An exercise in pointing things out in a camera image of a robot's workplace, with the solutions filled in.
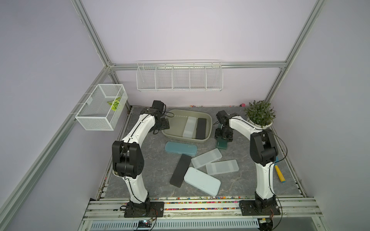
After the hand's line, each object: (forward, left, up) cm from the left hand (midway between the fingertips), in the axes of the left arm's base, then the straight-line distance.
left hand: (160, 127), depth 90 cm
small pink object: (+30, -67, -15) cm, 75 cm away
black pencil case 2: (-24, -11, -13) cm, 29 cm away
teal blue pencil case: (-7, -10, -15) cm, 20 cm away
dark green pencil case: (-9, -39, -10) cm, 41 cm away
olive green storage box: (+14, -10, -16) cm, 23 cm away
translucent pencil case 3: (-23, -37, -13) cm, 46 cm away
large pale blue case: (-31, -24, -12) cm, 41 cm away
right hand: (-3, -40, -11) cm, 41 cm away
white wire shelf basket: (+32, -14, +16) cm, 38 cm away
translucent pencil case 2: (-17, -28, -14) cm, 35 cm away
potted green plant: (+2, -63, +6) cm, 63 cm away
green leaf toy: (+8, +24, +16) cm, 30 cm away
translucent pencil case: (+8, -20, -13) cm, 25 cm away
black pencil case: (+7, -27, -13) cm, 31 cm away
